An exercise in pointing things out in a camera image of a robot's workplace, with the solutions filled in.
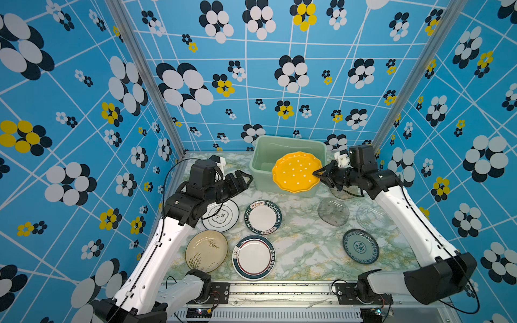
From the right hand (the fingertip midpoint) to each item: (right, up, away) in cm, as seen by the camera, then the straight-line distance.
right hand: (316, 172), depth 74 cm
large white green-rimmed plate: (-24, -35, +7) cm, 42 cm away
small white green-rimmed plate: (-20, -21, +20) cm, 35 cm away
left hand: (-25, -2, -7) cm, 25 cm away
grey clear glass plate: (+14, -19, +22) cm, 33 cm away
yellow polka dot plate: (-8, 0, +3) cm, 8 cm away
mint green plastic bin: (-18, +12, +32) cm, 38 cm away
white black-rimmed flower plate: (-37, -21, +19) cm, 47 cm away
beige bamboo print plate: (-43, -33, +8) cm, 55 cm away
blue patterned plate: (+22, -32, +10) cm, 40 cm away
